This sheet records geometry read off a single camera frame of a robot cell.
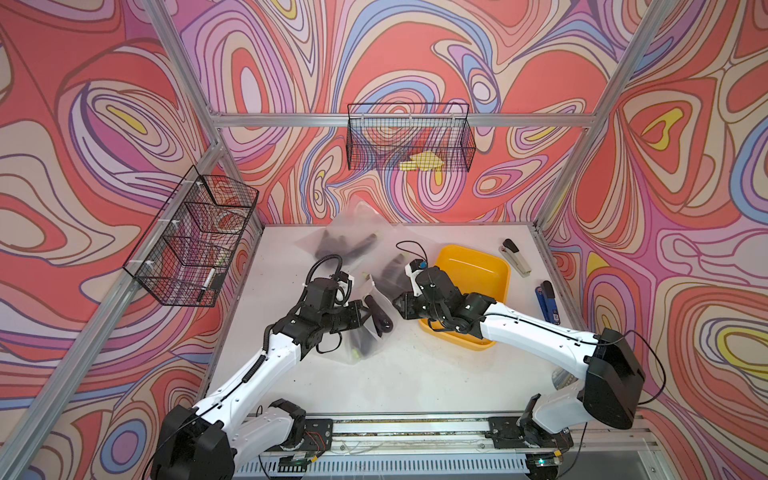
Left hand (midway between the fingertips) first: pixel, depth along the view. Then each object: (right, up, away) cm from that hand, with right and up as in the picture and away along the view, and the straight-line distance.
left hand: (375, 313), depth 78 cm
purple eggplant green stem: (+2, -3, +1) cm, 4 cm away
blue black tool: (+55, +3, +18) cm, 58 cm away
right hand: (+6, +1, +1) cm, 6 cm away
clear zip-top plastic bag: (-9, +23, +39) cm, 46 cm away
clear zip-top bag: (-9, -6, -11) cm, 15 cm away
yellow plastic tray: (+35, +9, +29) cm, 46 cm away
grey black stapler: (+48, +17, +30) cm, 59 cm away
